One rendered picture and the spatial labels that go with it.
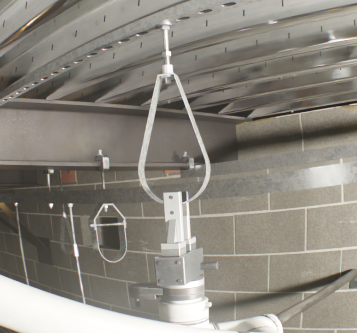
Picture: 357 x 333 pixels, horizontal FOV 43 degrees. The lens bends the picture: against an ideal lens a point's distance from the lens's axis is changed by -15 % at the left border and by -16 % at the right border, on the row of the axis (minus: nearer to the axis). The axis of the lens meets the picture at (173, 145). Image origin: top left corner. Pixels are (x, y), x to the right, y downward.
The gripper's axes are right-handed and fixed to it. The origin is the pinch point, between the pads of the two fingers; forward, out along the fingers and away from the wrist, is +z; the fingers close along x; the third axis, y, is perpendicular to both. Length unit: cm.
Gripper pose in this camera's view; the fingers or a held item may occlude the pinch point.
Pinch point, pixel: (176, 204)
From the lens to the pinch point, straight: 82.3
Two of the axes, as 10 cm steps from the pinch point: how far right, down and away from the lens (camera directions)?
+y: 9.6, -0.9, -2.6
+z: -0.7, -9.9, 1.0
